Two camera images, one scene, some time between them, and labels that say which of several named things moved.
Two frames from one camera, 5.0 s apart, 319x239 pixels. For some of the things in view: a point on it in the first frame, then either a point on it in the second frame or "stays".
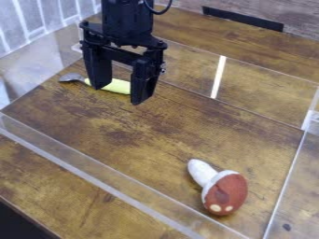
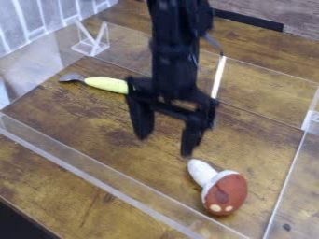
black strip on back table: (243, 19) stays
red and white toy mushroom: (226, 188) stays
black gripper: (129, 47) to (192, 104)
